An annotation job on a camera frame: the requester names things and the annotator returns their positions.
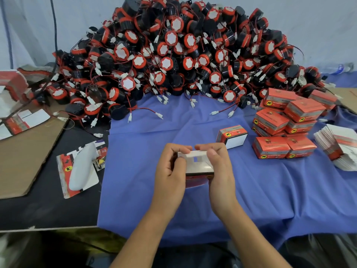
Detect person's right hand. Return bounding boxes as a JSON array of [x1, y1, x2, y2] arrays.
[[195, 143, 238, 218]]

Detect person's left hand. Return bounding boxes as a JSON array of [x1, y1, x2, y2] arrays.
[[149, 143, 192, 221]]

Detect stack of box blanks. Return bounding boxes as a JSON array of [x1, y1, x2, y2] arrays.
[[314, 124, 357, 172]]

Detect pile of black red buzzers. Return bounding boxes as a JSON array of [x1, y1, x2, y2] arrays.
[[30, 0, 338, 122]]

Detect person's right forearm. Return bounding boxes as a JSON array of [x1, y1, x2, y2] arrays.
[[215, 204, 293, 268]]

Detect person's left forearm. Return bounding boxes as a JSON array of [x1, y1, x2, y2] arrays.
[[110, 209, 176, 268]]

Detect blue table cloth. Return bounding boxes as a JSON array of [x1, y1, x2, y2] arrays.
[[97, 72, 357, 249]]

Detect brown cardboard piece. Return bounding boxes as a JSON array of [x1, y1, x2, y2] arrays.
[[0, 106, 68, 200]]

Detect brown cardboard sheet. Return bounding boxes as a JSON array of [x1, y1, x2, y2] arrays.
[[334, 87, 357, 115]]

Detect clear plastic water bottle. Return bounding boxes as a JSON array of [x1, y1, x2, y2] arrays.
[[321, 63, 353, 75]]

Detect black hanging cable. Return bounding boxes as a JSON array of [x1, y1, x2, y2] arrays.
[[49, 0, 59, 67]]

